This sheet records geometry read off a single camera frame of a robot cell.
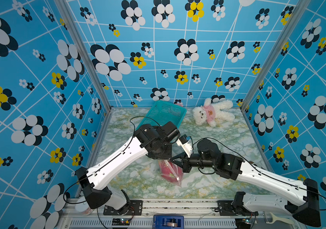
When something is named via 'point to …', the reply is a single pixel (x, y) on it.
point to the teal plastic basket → (163, 112)
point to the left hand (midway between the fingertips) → (169, 155)
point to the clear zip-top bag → (179, 183)
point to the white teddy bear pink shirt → (209, 113)
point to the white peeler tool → (280, 220)
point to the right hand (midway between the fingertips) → (172, 159)
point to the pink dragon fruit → (171, 171)
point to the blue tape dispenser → (168, 222)
